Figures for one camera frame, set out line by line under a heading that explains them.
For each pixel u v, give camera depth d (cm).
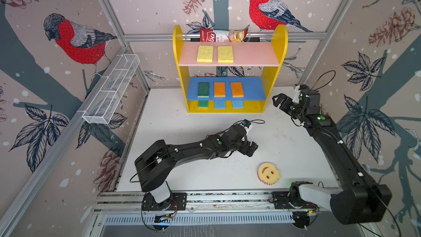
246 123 72
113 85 80
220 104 107
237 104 107
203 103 110
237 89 98
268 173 80
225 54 79
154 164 43
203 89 99
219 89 97
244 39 90
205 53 79
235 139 63
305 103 58
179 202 73
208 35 86
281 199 74
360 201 38
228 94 98
